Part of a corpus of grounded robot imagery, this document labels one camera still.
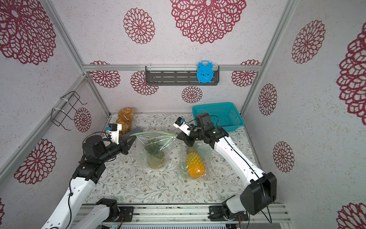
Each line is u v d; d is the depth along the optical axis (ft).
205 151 3.07
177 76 3.07
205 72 2.93
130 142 2.25
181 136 2.28
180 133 2.40
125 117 3.42
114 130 1.98
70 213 1.35
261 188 1.28
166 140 2.42
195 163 2.67
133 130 3.48
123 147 2.01
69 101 2.60
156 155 2.53
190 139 2.16
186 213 2.48
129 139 2.23
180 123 2.07
